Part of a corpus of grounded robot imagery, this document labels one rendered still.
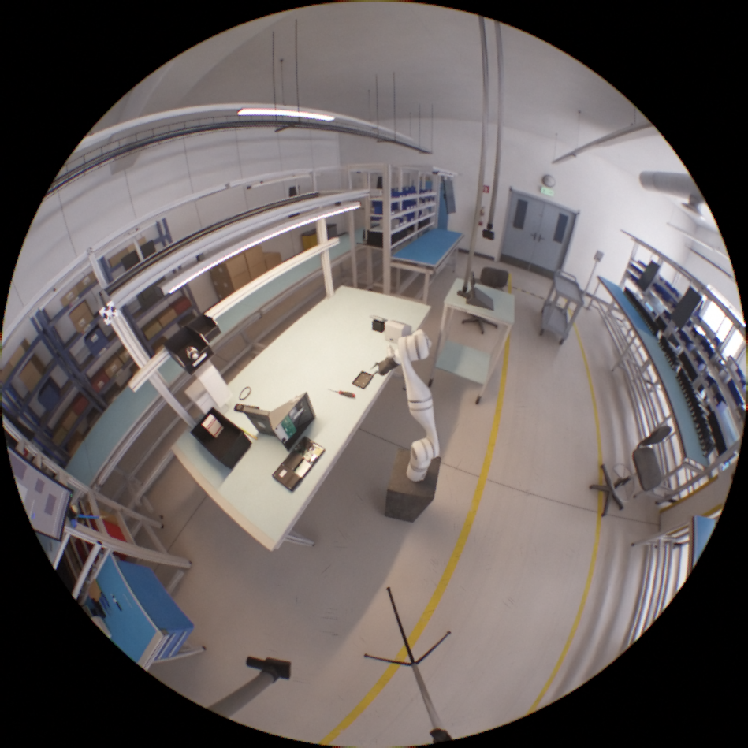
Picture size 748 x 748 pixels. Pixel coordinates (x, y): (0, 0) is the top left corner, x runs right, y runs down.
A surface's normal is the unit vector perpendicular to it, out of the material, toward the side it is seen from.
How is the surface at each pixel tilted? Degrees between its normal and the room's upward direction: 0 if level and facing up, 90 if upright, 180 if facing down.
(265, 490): 0
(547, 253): 90
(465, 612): 0
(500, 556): 0
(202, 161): 90
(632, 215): 90
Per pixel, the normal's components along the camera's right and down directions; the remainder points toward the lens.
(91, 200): 0.89, 0.32
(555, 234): -0.46, 0.66
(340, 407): -0.02, -0.68
